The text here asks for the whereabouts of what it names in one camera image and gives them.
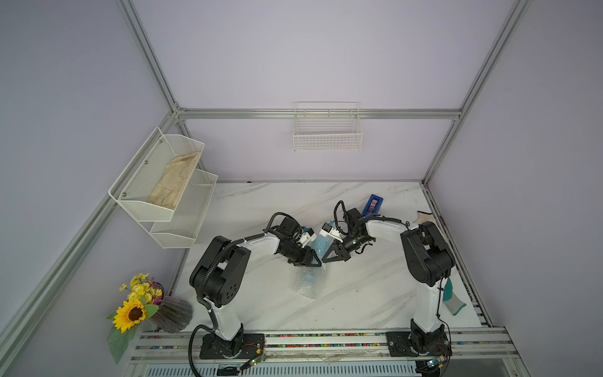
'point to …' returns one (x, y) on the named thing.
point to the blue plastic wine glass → (314, 274)
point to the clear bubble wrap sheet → (310, 290)
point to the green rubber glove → (447, 293)
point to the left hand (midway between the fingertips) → (315, 266)
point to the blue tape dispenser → (373, 205)
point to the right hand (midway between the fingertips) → (327, 261)
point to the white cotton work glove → (423, 217)
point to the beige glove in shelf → (175, 176)
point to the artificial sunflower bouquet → (144, 298)
